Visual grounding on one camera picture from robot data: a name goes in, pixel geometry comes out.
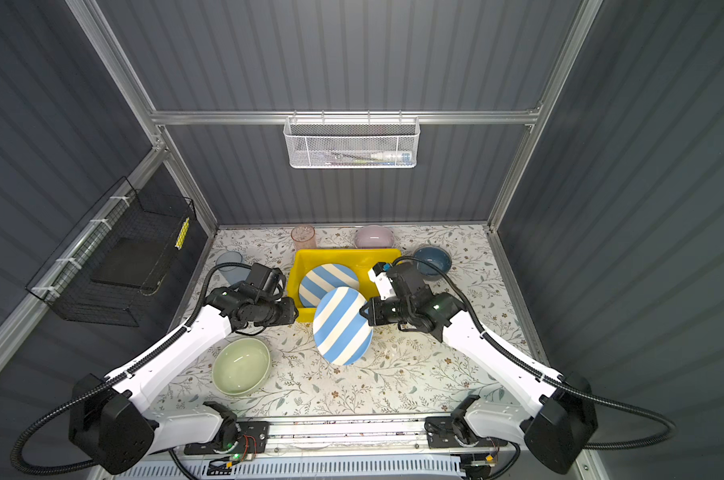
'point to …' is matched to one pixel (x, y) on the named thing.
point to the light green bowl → (241, 366)
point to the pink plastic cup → (304, 237)
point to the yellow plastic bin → (362, 259)
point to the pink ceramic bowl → (374, 237)
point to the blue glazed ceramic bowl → (437, 255)
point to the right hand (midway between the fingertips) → (364, 312)
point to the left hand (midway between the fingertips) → (293, 313)
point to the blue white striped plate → (321, 278)
